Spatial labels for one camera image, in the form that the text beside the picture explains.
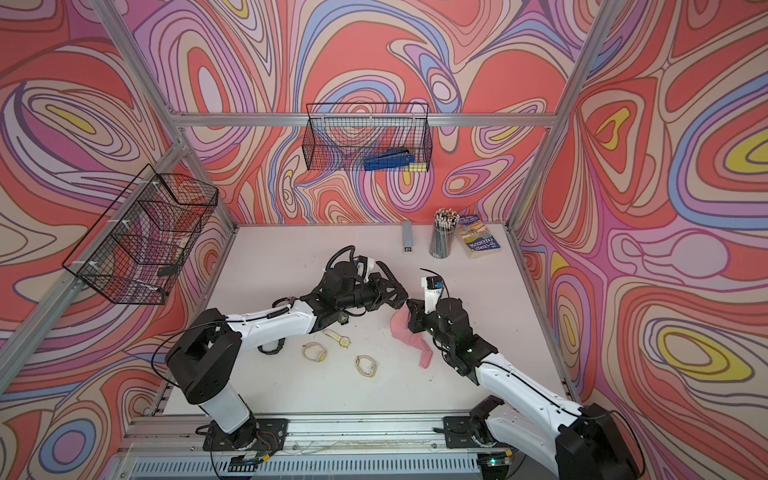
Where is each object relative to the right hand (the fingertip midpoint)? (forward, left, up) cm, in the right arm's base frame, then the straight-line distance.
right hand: (409, 308), depth 81 cm
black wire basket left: (+10, +69, +17) cm, 72 cm away
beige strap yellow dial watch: (-4, +19, -12) cm, 23 cm away
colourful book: (+37, -29, -12) cm, 49 cm away
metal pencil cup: (+28, -14, +5) cm, 32 cm away
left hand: (+2, 0, +6) cm, 7 cm away
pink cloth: (-5, +3, -3) cm, 6 cm away
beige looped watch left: (-6, +28, -13) cm, 32 cm away
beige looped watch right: (-11, +13, -13) cm, 21 cm away
